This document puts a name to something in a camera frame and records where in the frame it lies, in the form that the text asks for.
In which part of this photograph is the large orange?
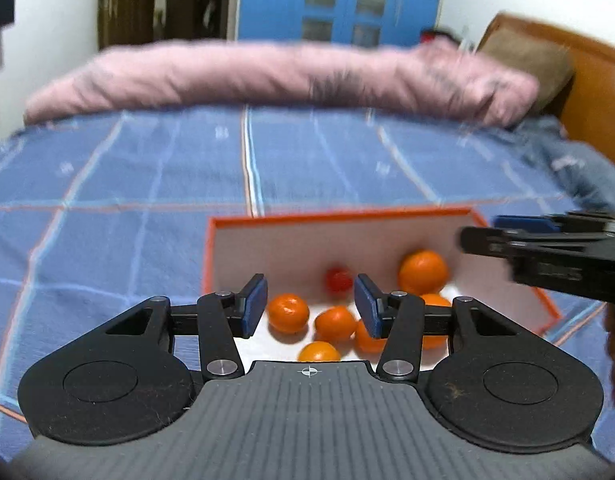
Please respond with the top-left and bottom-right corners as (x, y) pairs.
(420, 293), (453, 352)
(398, 250), (449, 296)

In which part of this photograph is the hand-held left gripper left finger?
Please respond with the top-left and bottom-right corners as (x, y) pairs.
(106, 274), (268, 381)

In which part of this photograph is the blue-grey cloth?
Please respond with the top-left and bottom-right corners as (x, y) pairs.
(516, 116), (615, 212)

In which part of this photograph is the brown wooden door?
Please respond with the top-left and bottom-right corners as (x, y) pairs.
(97, 0), (234, 52)

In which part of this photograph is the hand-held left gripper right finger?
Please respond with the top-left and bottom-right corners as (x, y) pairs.
(354, 274), (511, 381)

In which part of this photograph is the small tangerine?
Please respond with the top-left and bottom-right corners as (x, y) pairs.
(266, 293), (311, 335)
(354, 319), (388, 355)
(297, 341), (342, 363)
(315, 306), (358, 343)

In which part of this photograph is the red cherry tomato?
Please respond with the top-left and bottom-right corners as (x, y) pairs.
(325, 266), (354, 294)

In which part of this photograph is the wooden headboard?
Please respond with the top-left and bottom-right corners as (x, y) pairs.
(476, 12), (615, 172)

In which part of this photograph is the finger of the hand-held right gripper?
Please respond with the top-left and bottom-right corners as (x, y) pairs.
(460, 226), (611, 257)
(493, 211), (615, 237)

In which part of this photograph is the blue plaid bedsheet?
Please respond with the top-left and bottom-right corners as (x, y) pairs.
(0, 107), (615, 461)

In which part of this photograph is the pink floral quilt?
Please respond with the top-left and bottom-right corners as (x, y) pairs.
(24, 39), (541, 128)

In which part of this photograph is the orange cardboard box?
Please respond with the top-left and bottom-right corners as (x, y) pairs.
(202, 207), (562, 362)

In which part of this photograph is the black item behind quilt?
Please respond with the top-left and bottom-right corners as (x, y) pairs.
(420, 29), (465, 45)

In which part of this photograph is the brown pillow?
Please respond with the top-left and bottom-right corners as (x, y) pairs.
(479, 35), (576, 117)

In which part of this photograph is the blue wardrobe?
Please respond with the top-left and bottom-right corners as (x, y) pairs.
(236, 0), (449, 50)

